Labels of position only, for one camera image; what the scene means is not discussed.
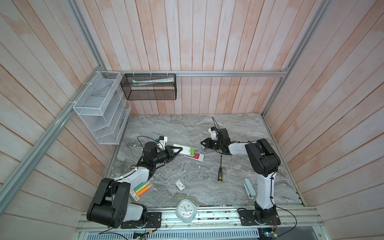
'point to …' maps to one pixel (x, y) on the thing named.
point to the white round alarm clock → (186, 210)
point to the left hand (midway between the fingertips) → (182, 151)
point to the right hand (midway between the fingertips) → (201, 142)
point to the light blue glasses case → (249, 188)
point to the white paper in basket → (153, 81)
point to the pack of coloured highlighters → (138, 192)
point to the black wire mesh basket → (149, 86)
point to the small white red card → (180, 185)
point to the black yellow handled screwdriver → (220, 174)
